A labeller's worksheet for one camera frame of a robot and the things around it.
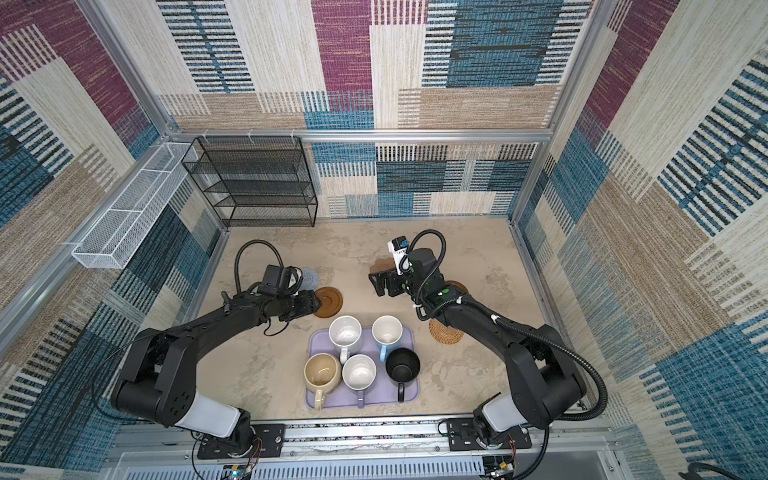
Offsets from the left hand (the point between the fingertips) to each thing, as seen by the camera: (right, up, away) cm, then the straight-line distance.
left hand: (313, 299), depth 91 cm
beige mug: (+5, -19, -8) cm, 21 cm away
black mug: (+26, -17, -9) cm, 33 cm away
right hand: (+22, +8, -6) cm, 24 cm away
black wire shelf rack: (-26, +40, +19) cm, 51 cm away
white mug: (+10, -9, -2) cm, 14 cm away
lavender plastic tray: (+21, -22, -11) cm, 33 cm away
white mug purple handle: (+15, -18, -8) cm, 25 cm away
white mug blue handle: (+22, -8, -3) cm, 24 cm away
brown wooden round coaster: (+5, -2, +5) cm, 7 cm away
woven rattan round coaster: (+40, -10, 0) cm, 41 cm away
